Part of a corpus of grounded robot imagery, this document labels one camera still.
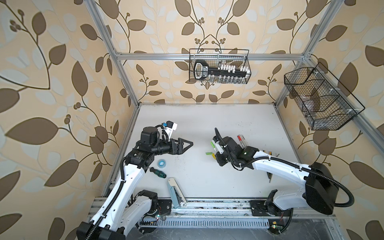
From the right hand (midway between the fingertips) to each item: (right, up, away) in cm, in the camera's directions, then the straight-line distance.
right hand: (216, 156), depth 82 cm
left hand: (-15, +10, -14) cm, 22 cm away
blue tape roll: (-32, -6, +7) cm, 34 cm away
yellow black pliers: (+35, 0, +10) cm, 37 cm away
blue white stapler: (-20, -19, -8) cm, 29 cm away
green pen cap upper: (-4, -1, +11) cm, 12 cm away
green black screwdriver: (-33, -10, +2) cm, 34 cm away
